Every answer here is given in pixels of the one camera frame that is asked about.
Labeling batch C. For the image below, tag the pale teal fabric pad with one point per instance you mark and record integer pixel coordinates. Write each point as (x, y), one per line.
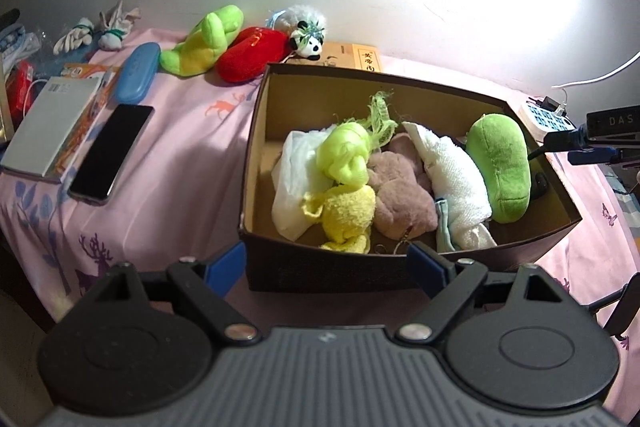
(445, 227)

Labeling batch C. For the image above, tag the blue glasses case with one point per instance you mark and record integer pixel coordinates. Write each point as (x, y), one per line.
(136, 74)

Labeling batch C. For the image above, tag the yellow towel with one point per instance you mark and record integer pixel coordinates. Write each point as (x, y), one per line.
(350, 212)

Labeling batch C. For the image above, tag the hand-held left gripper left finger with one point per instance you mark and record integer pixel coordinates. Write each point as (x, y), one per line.
(227, 264)

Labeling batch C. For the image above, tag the red packet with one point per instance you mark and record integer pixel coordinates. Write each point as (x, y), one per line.
(17, 87)

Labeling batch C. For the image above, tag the round green plush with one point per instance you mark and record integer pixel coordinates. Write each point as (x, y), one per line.
(500, 167)

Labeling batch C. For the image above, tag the white plastic bag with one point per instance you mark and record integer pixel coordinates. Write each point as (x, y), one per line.
(295, 187)

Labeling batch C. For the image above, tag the pink plush toy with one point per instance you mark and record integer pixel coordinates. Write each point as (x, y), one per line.
(400, 192)

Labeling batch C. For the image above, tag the brown cardboard box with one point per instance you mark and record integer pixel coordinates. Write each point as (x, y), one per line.
(325, 267)

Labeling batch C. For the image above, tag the dark tripod stand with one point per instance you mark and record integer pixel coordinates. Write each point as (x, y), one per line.
(622, 317)

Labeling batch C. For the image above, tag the red plush toy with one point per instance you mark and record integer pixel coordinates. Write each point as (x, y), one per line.
(250, 54)

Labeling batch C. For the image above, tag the dark curved object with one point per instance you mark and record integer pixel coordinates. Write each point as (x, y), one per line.
(7, 18)

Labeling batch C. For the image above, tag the white power strip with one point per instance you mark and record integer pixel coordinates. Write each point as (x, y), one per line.
(542, 119)

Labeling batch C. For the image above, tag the yellow flat box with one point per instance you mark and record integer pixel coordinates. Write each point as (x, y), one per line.
(350, 54)

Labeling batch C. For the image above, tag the pink printed tablecloth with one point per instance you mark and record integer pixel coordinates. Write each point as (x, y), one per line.
(190, 157)

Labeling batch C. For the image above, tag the white fluffy plush toy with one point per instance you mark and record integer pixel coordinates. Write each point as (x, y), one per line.
(300, 14)

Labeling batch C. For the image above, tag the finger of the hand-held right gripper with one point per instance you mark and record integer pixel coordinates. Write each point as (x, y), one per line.
(592, 156)
(565, 142)

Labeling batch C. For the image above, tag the white gloves bundle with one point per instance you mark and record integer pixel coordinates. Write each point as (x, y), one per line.
(75, 36)

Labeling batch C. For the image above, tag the orange book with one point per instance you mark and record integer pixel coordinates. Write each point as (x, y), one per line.
(87, 69)

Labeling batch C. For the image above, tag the neon yellow-green cloth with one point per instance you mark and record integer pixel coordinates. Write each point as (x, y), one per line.
(345, 152)

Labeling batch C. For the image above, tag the black plug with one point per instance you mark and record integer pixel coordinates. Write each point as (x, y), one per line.
(550, 103)

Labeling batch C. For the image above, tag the long green plush toy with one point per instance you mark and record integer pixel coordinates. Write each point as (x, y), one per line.
(200, 47)

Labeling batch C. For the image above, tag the white towel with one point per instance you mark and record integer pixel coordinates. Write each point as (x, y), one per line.
(455, 177)

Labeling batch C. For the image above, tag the black smartphone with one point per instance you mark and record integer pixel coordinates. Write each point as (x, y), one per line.
(110, 154)

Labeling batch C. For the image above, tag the clear plastic bag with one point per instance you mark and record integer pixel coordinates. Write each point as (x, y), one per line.
(22, 47)

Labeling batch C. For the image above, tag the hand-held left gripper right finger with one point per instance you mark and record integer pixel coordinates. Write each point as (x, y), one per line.
(425, 264)

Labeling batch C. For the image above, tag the white notebook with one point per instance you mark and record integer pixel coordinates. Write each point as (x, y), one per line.
(47, 132)

